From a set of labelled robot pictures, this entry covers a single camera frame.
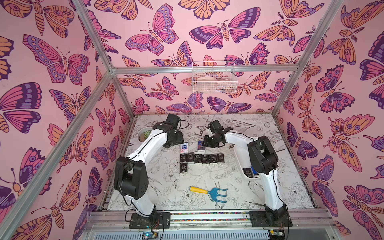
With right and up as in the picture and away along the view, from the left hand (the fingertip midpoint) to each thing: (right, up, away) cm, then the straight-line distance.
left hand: (179, 139), depth 90 cm
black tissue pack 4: (+21, -12, +4) cm, 24 cm away
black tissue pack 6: (+3, -17, 0) cm, 17 cm away
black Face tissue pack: (+2, -12, +5) cm, 13 cm away
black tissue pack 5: (+25, -12, +4) cm, 28 cm away
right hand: (+13, -5, +10) cm, 17 cm away
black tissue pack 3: (+16, -13, +5) cm, 21 cm away
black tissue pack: (+7, -12, +5) cm, 15 cm away
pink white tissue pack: (+2, -6, +8) cm, 11 cm away
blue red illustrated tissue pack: (+13, -5, +10) cm, 17 cm away
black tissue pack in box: (+41, -19, -2) cm, 45 cm away
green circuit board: (-12, -44, -19) cm, 49 cm away
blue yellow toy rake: (+20, -29, -7) cm, 36 cm away
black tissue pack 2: (+11, -12, +5) cm, 17 cm away
